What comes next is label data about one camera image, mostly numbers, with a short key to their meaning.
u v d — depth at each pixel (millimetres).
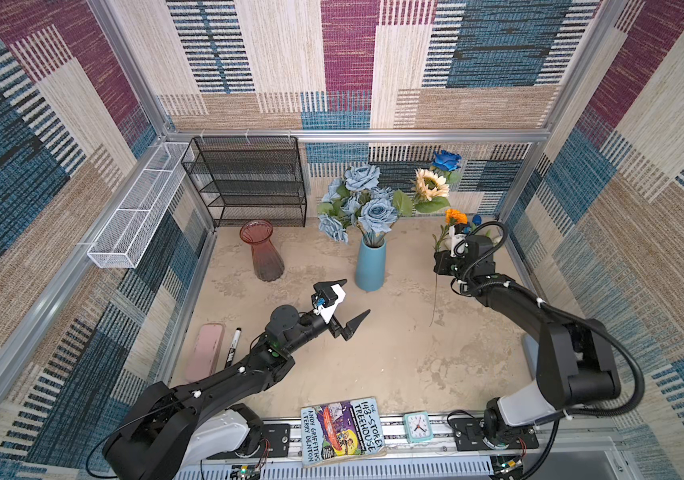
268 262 972
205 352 859
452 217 935
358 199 788
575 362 447
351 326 669
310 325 671
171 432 406
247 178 1085
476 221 1145
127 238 914
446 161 730
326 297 604
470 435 732
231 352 867
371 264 896
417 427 742
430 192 689
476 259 690
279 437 732
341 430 730
